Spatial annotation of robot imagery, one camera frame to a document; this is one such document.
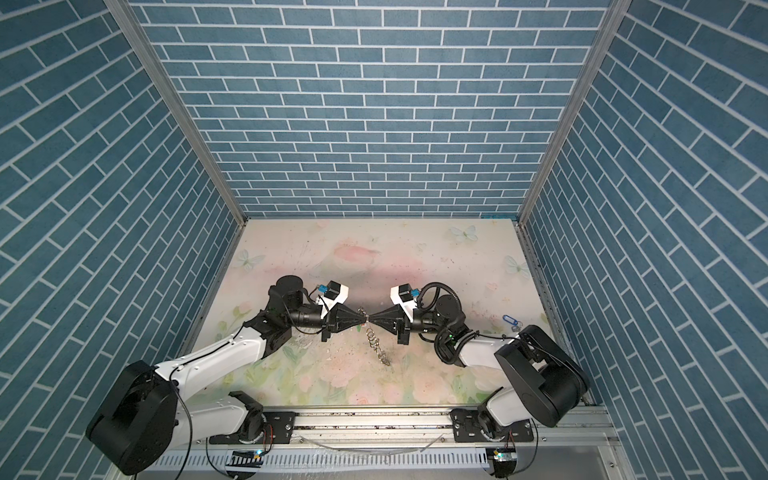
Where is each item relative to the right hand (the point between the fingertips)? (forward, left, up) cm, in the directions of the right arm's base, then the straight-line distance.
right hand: (369, 319), depth 73 cm
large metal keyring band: (-4, -1, -3) cm, 5 cm away
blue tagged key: (+12, -43, -20) cm, 49 cm away
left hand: (-1, +2, -1) cm, 2 cm away
